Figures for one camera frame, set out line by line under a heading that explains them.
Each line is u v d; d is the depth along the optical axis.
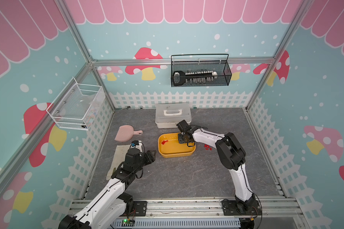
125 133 1.07
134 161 0.63
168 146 0.99
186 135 0.77
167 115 1.00
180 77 0.90
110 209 0.57
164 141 1.00
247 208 0.64
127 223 0.73
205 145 0.67
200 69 0.92
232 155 0.55
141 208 0.74
